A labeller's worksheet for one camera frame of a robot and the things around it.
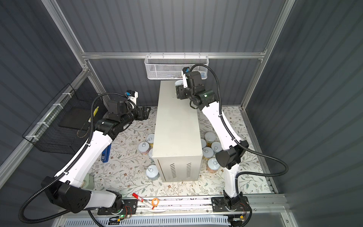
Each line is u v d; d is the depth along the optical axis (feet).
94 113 2.65
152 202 2.46
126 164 2.92
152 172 2.65
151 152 2.92
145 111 2.22
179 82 2.53
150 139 3.07
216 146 2.95
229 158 1.87
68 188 1.25
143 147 2.99
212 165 2.71
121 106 1.84
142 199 2.47
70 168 1.35
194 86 1.81
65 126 2.37
